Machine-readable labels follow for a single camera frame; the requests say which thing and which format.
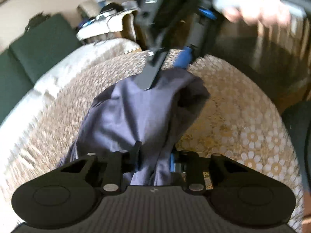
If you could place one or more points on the wooden armchair lace cover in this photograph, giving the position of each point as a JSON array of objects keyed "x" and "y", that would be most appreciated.
[{"x": 124, "y": 29}]

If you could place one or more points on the person's right hand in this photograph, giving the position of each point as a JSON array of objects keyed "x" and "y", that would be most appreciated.
[{"x": 267, "y": 12}]

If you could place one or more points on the white device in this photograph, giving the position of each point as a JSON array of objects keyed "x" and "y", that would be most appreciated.
[{"x": 102, "y": 17}]

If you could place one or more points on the black bag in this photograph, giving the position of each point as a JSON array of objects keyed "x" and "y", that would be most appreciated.
[{"x": 109, "y": 7}]

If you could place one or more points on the dark green cloth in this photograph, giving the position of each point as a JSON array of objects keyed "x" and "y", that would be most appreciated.
[{"x": 298, "y": 131}]

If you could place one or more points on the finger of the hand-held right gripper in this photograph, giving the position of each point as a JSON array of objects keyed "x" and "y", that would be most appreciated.
[
  {"x": 151, "y": 75},
  {"x": 183, "y": 58}
]

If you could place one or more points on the greyish purple garment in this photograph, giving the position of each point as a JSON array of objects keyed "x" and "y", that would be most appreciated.
[{"x": 126, "y": 116}]

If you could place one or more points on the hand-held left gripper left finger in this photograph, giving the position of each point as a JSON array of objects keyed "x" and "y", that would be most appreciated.
[{"x": 134, "y": 157}]

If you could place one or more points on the white lace sofa cover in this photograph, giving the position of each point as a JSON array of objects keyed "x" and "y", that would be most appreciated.
[{"x": 73, "y": 58}]

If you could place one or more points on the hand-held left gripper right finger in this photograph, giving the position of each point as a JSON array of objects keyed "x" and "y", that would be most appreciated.
[{"x": 173, "y": 162}]

